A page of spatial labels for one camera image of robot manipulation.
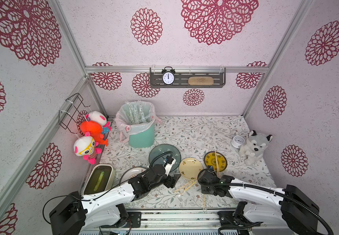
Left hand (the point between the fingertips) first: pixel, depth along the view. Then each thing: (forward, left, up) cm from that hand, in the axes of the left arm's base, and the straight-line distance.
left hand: (175, 172), depth 79 cm
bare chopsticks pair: (+7, -27, -9) cm, 29 cm away
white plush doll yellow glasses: (+12, +49, +8) cm, 51 cm away
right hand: (-4, -16, -11) cm, 20 cm away
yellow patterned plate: (+14, -24, -12) cm, 30 cm away
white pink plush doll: (+34, +50, +8) cm, 61 cm away
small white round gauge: (+26, -44, -9) cm, 52 cm away
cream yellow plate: (+7, -10, -9) cm, 15 cm away
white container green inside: (-1, +42, -5) cm, 42 cm away
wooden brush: (+49, -16, +24) cm, 57 cm away
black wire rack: (+21, +55, +23) cm, 63 cm away
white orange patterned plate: (+3, +25, -6) cm, 26 cm away
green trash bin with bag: (+29, +24, +10) cm, 39 cm away
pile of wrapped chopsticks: (-7, -3, -11) cm, 13 cm away
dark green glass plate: (0, +7, +14) cm, 16 cm away
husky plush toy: (+12, -45, +3) cm, 47 cm away
